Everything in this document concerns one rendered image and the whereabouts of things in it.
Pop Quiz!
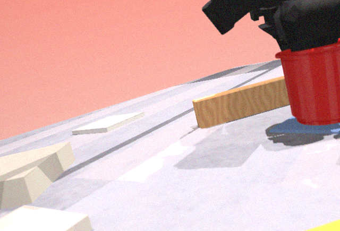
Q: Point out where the wooden plank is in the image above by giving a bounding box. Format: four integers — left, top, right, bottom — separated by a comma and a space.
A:
192, 76, 290, 129

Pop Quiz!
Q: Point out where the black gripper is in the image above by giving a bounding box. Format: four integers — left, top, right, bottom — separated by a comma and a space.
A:
250, 0, 340, 52

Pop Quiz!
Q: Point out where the red plastic cup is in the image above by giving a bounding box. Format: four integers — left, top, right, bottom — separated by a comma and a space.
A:
275, 38, 340, 125

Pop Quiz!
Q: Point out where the cream rectangular block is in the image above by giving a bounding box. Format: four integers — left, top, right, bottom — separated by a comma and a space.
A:
0, 141, 75, 209

